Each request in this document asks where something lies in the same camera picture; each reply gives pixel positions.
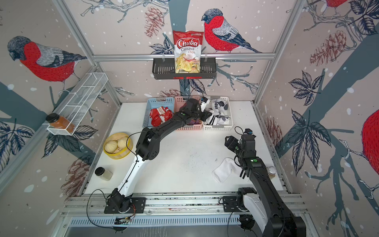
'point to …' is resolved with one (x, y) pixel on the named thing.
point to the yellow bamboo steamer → (115, 146)
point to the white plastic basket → (222, 125)
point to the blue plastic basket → (155, 102)
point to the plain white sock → (222, 171)
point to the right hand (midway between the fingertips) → (229, 138)
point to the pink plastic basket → (179, 101)
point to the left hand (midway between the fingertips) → (214, 111)
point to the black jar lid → (99, 171)
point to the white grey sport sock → (220, 108)
